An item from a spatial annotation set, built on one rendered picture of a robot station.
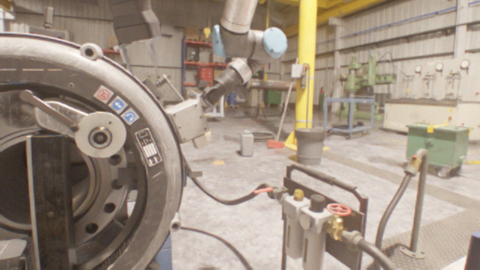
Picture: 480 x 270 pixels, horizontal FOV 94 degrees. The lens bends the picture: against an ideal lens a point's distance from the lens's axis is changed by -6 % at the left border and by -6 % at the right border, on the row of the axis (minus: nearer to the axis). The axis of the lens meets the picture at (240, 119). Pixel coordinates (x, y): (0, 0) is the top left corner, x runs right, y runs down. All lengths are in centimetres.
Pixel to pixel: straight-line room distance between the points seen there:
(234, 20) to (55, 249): 72
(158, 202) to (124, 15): 48
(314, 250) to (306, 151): 223
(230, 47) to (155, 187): 45
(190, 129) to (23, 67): 41
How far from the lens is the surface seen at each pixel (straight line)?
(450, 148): 330
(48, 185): 69
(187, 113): 72
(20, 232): 91
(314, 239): 92
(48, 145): 67
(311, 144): 305
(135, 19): 48
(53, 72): 67
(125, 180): 82
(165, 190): 72
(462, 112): 604
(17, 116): 74
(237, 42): 74
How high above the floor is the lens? 85
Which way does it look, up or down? 6 degrees down
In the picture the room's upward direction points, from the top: 1 degrees clockwise
